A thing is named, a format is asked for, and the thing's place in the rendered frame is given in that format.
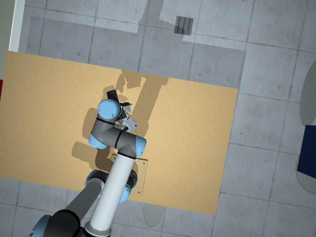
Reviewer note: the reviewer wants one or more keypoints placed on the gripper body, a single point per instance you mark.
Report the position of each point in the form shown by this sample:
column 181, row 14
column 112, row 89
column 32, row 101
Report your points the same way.
column 122, row 116

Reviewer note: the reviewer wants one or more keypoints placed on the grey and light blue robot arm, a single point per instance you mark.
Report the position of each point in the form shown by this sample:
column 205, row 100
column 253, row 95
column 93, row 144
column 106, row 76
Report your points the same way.
column 111, row 188

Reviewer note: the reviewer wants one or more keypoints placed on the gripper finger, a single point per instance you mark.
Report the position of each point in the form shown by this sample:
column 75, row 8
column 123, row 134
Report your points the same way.
column 126, row 106

